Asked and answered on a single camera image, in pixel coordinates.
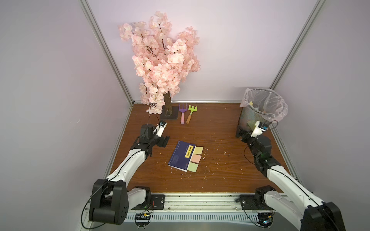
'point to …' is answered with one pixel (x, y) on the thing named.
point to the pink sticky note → (195, 158)
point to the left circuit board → (142, 219)
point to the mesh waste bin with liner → (259, 105)
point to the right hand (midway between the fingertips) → (246, 125)
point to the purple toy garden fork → (182, 110)
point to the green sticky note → (192, 167)
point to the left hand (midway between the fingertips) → (163, 132)
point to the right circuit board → (265, 219)
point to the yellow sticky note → (198, 150)
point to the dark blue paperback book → (181, 155)
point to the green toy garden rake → (191, 109)
